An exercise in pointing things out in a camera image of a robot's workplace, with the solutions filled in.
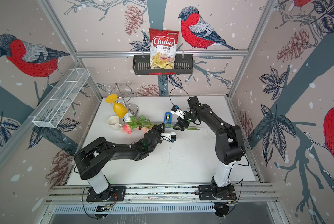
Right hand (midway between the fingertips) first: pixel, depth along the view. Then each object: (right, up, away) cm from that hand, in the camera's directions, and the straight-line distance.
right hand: (177, 121), depth 90 cm
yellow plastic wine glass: (-38, +8, +2) cm, 39 cm away
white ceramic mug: (-46, -1, +8) cm, 46 cm away
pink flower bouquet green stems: (-22, 0, -7) cm, 23 cm away
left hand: (-9, +2, -5) cm, 10 cm away
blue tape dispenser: (-6, +1, +10) cm, 12 cm away
